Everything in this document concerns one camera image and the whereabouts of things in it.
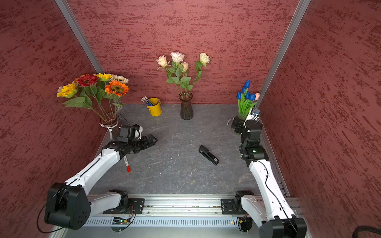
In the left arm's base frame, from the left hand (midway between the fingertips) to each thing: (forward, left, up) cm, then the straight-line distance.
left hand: (151, 145), depth 85 cm
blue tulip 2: (+49, -66, +8) cm, 82 cm away
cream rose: (+36, -20, +20) cm, 46 cm away
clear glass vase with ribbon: (+23, -50, -6) cm, 56 cm away
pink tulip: (+24, -63, +19) cm, 70 cm away
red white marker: (-10, +14, -11) cm, 20 cm away
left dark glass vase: (+14, +27, +6) cm, 31 cm away
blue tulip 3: (+22, -57, +12) cm, 62 cm away
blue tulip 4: (+22, -59, +12) cm, 64 cm away
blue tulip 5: (+22, -60, +18) cm, 66 cm away
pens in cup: (+33, +9, +5) cm, 35 cm away
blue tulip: (+24, -53, +17) cm, 61 cm away
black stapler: (-1, -32, -7) cm, 33 cm away
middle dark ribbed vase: (+31, -20, -2) cm, 36 cm away
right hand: (+6, -51, +16) cm, 54 cm away
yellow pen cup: (+33, +4, -5) cm, 33 cm away
